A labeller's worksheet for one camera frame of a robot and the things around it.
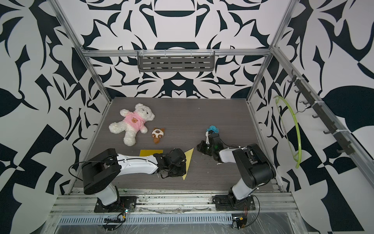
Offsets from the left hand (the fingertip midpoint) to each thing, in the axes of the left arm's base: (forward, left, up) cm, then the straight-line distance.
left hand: (188, 170), depth 84 cm
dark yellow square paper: (+14, +25, -4) cm, 29 cm away
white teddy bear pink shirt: (+31, +34, +7) cm, 46 cm away
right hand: (+17, -6, 0) cm, 18 cm away
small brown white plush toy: (+24, +19, +2) cm, 31 cm away
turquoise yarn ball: (+27, -18, +2) cm, 32 cm away
